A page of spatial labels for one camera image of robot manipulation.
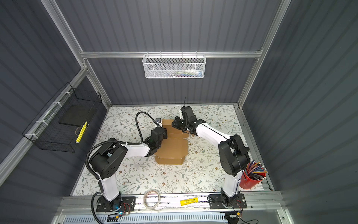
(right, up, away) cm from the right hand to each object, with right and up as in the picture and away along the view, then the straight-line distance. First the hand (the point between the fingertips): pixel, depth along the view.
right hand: (172, 122), depth 88 cm
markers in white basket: (+9, +33, +3) cm, 34 cm away
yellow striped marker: (-46, -4, -18) cm, 49 cm away
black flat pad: (-53, +5, -12) cm, 55 cm away
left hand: (-6, -4, +5) cm, 9 cm away
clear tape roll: (-14, -43, -13) cm, 47 cm away
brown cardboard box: (0, -18, +6) cm, 19 cm away
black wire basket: (-57, 0, -16) cm, 60 cm away
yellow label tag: (+10, -41, -15) cm, 45 cm away
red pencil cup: (+39, -30, -19) cm, 52 cm away
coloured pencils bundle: (+46, -25, -15) cm, 54 cm away
